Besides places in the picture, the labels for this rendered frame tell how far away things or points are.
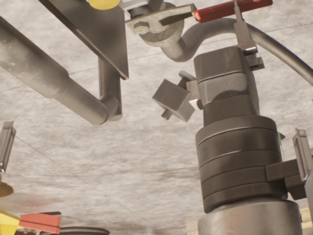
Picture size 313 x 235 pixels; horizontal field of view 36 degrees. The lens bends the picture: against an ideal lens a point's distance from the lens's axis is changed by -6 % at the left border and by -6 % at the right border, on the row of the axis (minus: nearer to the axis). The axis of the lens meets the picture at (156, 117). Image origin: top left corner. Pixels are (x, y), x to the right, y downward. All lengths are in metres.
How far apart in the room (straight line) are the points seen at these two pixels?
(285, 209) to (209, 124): 0.10
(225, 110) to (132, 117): 1.52
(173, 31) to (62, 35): 0.84
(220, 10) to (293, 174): 0.19
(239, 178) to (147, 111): 1.51
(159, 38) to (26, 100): 1.21
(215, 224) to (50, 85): 0.18
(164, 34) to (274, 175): 0.26
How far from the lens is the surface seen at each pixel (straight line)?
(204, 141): 0.43
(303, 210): 4.30
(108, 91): 0.56
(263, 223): 0.39
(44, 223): 3.38
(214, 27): 0.84
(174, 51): 0.64
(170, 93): 0.47
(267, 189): 0.41
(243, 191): 0.40
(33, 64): 0.41
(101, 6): 0.46
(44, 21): 1.35
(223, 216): 0.40
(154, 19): 0.53
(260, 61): 0.49
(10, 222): 3.61
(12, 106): 1.82
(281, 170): 0.41
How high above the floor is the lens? 0.77
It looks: 23 degrees down
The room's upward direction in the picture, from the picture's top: 174 degrees clockwise
